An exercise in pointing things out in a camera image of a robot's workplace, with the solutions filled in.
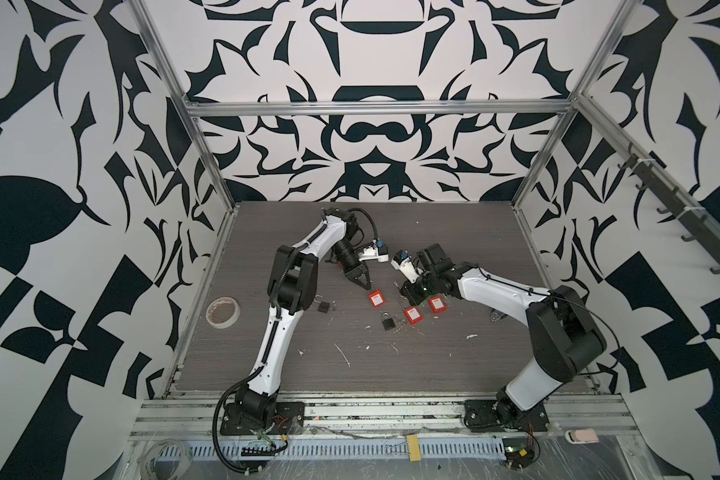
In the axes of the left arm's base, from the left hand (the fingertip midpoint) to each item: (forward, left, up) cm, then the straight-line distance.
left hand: (366, 283), depth 93 cm
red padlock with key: (-5, -3, -1) cm, 6 cm away
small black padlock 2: (-5, +13, -5) cm, 15 cm away
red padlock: (-9, -14, -4) cm, 17 cm away
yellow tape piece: (-40, -9, -3) cm, 42 cm away
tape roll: (-3, +46, -3) cm, 46 cm away
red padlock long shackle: (-6, -21, -3) cm, 23 cm away
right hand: (-3, -11, +2) cm, 12 cm away
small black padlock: (-10, -6, -5) cm, 13 cm away
